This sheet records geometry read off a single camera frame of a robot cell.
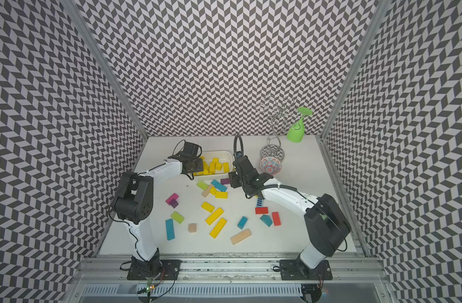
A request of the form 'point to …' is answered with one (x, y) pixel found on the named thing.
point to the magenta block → (173, 196)
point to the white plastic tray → (225, 157)
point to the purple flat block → (224, 181)
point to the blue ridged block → (259, 202)
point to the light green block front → (177, 216)
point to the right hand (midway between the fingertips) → (236, 176)
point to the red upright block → (276, 218)
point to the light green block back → (202, 185)
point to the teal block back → (219, 185)
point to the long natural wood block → (240, 236)
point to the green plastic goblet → (295, 132)
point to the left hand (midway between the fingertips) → (196, 166)
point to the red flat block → (261, 210)
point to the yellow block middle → (221, 195)
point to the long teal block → (170, 233)
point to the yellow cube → (218, 166)
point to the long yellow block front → (218, 228)
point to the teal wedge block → (267, 219)
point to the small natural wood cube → (192, 228)
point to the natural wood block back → (204, 193)
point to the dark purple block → (173, 203)
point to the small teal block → (242, 222)
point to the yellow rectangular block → (212, 167)
